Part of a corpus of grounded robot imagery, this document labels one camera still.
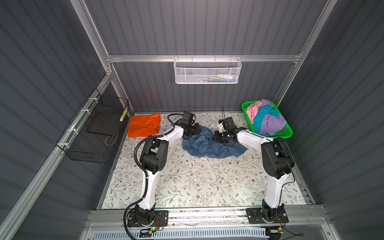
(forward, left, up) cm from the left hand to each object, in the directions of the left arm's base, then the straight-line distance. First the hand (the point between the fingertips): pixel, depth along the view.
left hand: (200, 129), depth 101 cm
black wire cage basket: (-16, +56, +19) cm, 62 cm away
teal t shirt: (+12, -47, +3) cm, 49 cm away
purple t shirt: (+2, -51, -1) cm, 51 cm away
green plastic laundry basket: (-6, -59, -1) cm, 59 cm away
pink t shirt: (+12, -39, +5) cm, 41 cm away
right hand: (-8, -8, -1) cm, 11 cm away
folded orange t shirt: (+9, +41, -4) cm, 42 cm away
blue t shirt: (-11, -1, -3) cm, 12 cm away
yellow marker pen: (-3, +44, +19) cm, 48 cm away
